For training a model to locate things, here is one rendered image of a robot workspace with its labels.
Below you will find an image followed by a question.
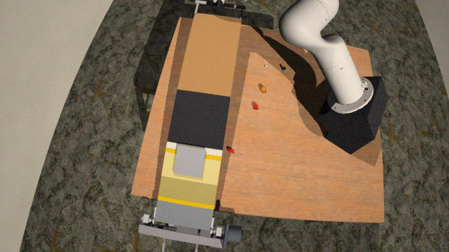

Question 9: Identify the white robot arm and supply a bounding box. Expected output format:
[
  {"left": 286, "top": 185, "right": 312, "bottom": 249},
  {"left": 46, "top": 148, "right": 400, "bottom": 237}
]
[{"left": 278, "top": 0, "right": 373, "bottom": 114}]

